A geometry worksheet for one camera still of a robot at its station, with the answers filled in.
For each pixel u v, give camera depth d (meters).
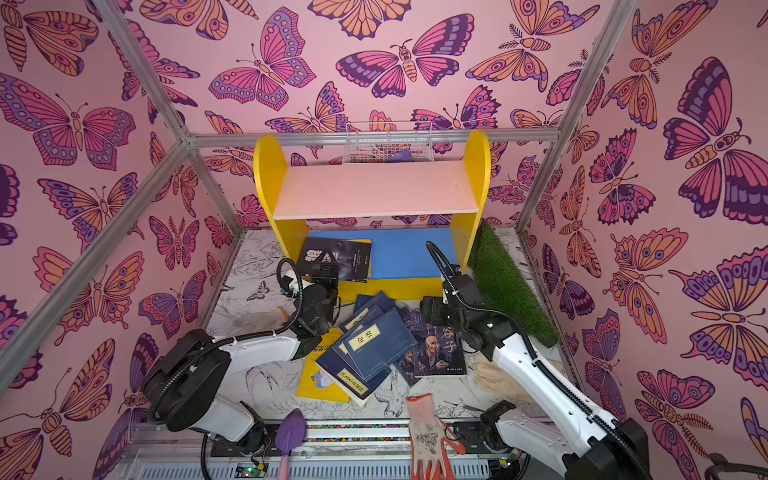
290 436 0.73
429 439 0.73
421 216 1.21
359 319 0.90
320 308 0.64
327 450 0.73
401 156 0.95
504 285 0.96
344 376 0.81
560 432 0.43
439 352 0.85
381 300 0.95
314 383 0.82
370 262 0.88
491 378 0.83
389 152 0.95
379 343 0.85
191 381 0.44
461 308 0.57
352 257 0.90
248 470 0.73
